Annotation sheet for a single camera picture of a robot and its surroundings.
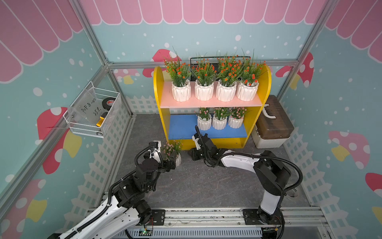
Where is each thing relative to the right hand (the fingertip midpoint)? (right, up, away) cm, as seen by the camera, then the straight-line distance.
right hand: (188, 152), depth 89 cm
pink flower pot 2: (+10, +20, 0) cm, 22 cm away
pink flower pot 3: (+19, +20, 0) cm, 28 cm away
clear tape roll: (+59, -22, -6) cm, 63 cm away
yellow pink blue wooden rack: (-6, +19, +7) cm, 22 cm away
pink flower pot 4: (+29, +20, -1) cm, 35 cm away
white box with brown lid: (+53, +16, +3) cm, 55 cm away
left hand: (-9, +2, -18) cm, 20 cm away
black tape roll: (-44, +28, -8) cm, 53 cm away
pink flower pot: (-8, +3, -6) cm, 11 cm away
